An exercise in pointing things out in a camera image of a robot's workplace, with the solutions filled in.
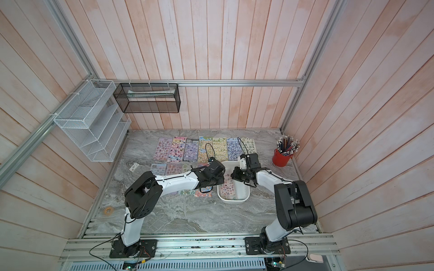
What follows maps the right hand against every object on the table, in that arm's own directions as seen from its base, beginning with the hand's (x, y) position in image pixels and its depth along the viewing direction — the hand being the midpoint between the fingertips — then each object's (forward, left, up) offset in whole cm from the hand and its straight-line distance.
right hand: (231, 173), depth 94 cm
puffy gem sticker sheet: (+19, +26, -4) cm, 33 cm away
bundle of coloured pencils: (+14, -32, +8) cm, 36 cm away
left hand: (-4, +6, -1) cm, 7 cm away
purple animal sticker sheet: (+5, +35, -3) cm, 35 cm away
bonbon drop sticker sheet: (-9, +2, -2) cm, 9 cm away
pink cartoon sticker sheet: (+20, +35, -3) cm, 40 cm away
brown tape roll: (-22, +63, -2) cm, 67 cm away
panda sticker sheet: (+27, +18, -3) cm, 33 cm away
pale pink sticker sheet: (+17, +45, -3) cm, 48 cm away
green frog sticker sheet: (+24, -13, -4) cm, 28 cm away
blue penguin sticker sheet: (+21, -3, -4) cm, 22 cm away
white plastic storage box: (-8, -6, -4) cm, 11 cm away
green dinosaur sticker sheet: (+5, +28, -3) cm, 28 cm away
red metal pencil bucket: (+8, -28, +4) cm, 29 cm away
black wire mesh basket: (+41, +53, +23) cm, 70 cm away
